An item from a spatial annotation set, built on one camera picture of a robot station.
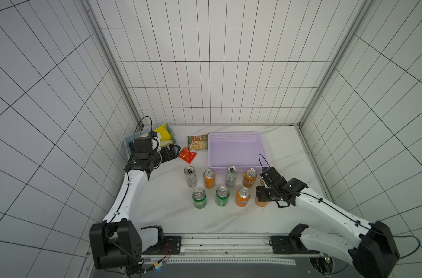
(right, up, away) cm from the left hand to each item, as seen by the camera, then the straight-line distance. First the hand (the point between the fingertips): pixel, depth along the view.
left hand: (171, 153), depth 83 cm
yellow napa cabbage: (-8, +8, +21) cm, 24 cm away
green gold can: (+40, -10, -17) cm, 45 cm away
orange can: (+19, -13, 0) cm, 23 cm away
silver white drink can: (+10, -14, +1) cm, 17 cm away
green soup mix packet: (+11, +5, +27) cm, 30 cm away
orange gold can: (+44, -25, 0) cm, 51 cm away
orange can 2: (+39, -12, +1) cm, 41 cm away
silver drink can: (+29, -11, -2) cm, 31 cm away
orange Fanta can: (+34, -19, -6) cm, 40 cm away
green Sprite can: (+25, -19, -5) cm, 32 cm away
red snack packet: (+5, -3, +20) cm, 21 cm away
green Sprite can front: (+14, -20, -6) cm, 26 cm away
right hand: (+42, -20, 0) cm, 46 cm away
